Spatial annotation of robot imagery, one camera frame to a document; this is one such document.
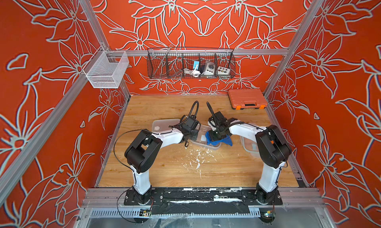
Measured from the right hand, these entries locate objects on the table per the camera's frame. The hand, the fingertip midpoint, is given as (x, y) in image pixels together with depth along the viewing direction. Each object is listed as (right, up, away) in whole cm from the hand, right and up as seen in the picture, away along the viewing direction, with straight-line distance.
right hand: (207, 138), depth 93 cm
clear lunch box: (-4, -1, +1) cm, 4 cm away
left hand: (-9, +4, +2) cm, 10 cm away
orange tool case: (+30, +27, +21) cm, 45 cm away
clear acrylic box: (-65, +44, -1) cm, 79 cm away
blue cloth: (+11, 0, -6) cm, 12 cm away
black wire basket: (-15, +51, +7) cm, 54 cm away
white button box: (+10, +44, 0) cm, 45 cm away
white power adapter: (+2, +45, -2) cm, 45 cm away
